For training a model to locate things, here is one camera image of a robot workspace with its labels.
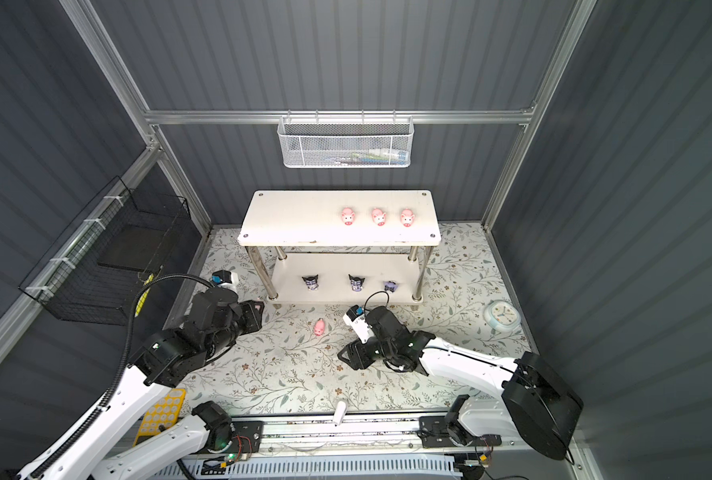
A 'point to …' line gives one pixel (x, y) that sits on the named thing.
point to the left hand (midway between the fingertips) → (260, 305)
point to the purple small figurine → (390, 286)
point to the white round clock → (502, 315)
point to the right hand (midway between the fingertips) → (348, 354)
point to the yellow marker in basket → (144, 296)
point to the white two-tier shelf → (340, 246)
